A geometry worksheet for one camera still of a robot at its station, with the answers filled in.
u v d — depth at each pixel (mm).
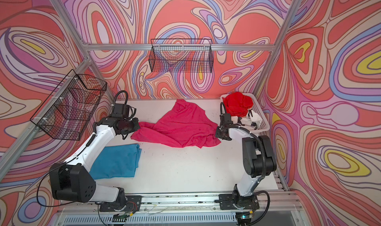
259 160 480
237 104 1078
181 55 979
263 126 959
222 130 719
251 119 1004
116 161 844
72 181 407
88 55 910
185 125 1040
